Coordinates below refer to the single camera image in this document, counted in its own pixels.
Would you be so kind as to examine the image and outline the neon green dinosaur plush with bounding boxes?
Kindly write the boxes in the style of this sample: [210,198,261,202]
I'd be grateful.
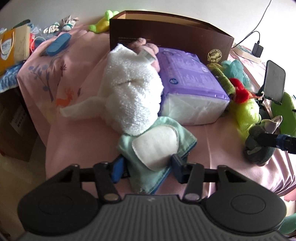
[207,63,261,140]

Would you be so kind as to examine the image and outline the teal mesh bath sponge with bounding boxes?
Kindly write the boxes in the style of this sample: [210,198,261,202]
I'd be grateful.
[221,60,250,88]

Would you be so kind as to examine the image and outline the pink plush toy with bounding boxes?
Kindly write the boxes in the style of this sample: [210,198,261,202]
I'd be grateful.
[127,38,160,73]

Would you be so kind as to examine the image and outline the green mushroom plush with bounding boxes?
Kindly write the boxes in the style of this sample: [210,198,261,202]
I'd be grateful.
[271,92,296,137]

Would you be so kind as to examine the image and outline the purple tissue pack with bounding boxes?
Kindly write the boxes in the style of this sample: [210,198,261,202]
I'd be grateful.
[157,47,230,126]

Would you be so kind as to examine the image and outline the cardboard storage boxes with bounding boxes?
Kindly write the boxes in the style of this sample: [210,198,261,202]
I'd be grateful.
[0,87,38,162]

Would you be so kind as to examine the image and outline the white power strip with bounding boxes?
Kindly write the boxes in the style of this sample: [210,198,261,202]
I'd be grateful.
[232,45,261,63]

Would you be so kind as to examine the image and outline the brown cardboard box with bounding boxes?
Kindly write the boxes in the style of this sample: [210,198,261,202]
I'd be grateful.
[109,11,234,64]

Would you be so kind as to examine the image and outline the blue slipper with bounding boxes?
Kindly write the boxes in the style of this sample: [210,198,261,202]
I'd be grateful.
[40,33,72,57]

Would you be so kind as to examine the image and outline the lime green frog plush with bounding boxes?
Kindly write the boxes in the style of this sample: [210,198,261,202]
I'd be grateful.
[88,10,119,34]

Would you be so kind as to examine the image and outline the black power adapter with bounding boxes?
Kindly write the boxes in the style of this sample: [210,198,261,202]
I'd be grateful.
[251,42,263,58]

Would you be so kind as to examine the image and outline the white small bunny doll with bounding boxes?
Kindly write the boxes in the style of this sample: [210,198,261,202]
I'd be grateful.
[61,15,79,32]

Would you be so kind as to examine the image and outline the white gloves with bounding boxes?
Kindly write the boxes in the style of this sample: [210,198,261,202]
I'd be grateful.
[43,22,60,34]

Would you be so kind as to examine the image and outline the orange white paper bag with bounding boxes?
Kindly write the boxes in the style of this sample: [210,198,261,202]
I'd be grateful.
[0,24,31,75]

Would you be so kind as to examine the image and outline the black charger cable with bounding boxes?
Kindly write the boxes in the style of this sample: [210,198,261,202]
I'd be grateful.
[232,0,273,49]

